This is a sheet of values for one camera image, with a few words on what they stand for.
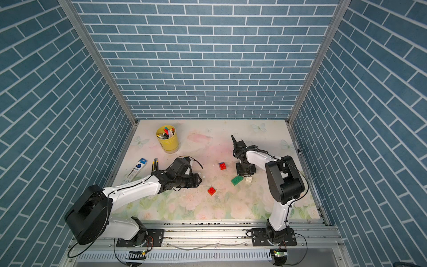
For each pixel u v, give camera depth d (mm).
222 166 943
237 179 912
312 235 771
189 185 769
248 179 909
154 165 980
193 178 768
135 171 937
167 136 990
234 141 862
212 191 868
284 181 498
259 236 737
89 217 419
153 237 732
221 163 978
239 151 802
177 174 669
